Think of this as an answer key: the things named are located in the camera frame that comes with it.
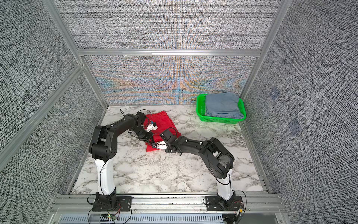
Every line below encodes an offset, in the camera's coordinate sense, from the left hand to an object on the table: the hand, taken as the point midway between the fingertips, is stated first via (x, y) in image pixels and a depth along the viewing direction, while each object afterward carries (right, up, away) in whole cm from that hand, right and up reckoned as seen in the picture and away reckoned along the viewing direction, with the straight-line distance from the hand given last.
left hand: (154, 141), depth 95 cm
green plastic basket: (+35, +21, +19) cm, 45 cm away
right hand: (+10, +3, -1) cm, 10 cm away
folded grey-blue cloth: (+51, +26, +14) cm, 59 cm away
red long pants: (+5, +11, +14) cm, 18 cm away
